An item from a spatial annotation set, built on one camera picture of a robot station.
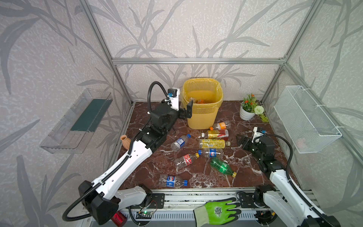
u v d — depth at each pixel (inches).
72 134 25.1
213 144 35.5
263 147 24.2
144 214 28.2
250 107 39.2
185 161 32.6
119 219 25.8
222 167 31.7
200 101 41.3
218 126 40.3
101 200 14.3
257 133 28.8
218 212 27.3
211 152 34.1
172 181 29.7
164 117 18.7
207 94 40.3
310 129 24.4
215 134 36.8
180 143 35.8
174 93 21.0
